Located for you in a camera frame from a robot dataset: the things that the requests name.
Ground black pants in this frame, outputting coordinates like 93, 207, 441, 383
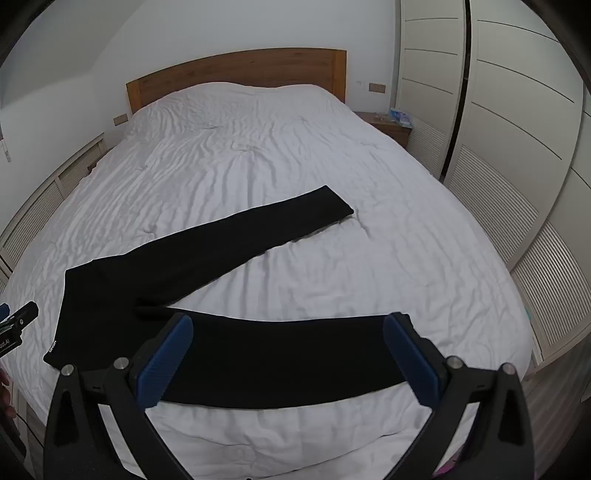
45, 185, 411, 411

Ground person's left hand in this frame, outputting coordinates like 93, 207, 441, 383
0, 375, 16, 420

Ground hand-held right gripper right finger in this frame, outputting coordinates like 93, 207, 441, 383
382, 312, 536, 480

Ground white louvered wardrobe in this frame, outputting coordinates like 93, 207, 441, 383
396, 0, 591, 370

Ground wooden nightstand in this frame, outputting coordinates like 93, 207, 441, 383
355, 111, 413, 148

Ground bed with white duvet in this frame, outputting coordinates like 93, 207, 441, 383
0, 82, 536, 480

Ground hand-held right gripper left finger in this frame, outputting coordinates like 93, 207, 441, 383
43, 313, 195, 480

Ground wooden headboard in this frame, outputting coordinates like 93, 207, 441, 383
126, 47, 347, 116

